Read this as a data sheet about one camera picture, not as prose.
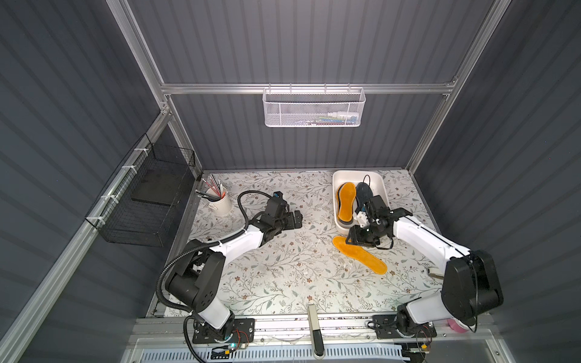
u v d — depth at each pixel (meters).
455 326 0.73
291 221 0.81
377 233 0.71
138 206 0.72
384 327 0.73
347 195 1.05
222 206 0.96
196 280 0.45
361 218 0.81
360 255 0.90
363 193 1.08
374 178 1.11
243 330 0.73
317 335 0.70
